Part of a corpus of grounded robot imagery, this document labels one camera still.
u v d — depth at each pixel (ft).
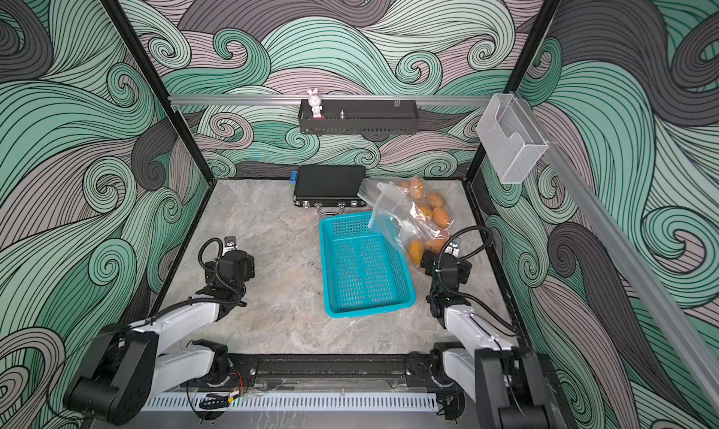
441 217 3.33
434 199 3.57
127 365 2.81
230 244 2.50
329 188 3.86
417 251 2.95
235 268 2.19
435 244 3.03
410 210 3.16
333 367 2.49
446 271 2.11
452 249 2.38
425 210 3.40
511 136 2.55
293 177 3.86
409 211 3.16
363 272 3.06
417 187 3.47
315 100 2.93
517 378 1.42
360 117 3.13
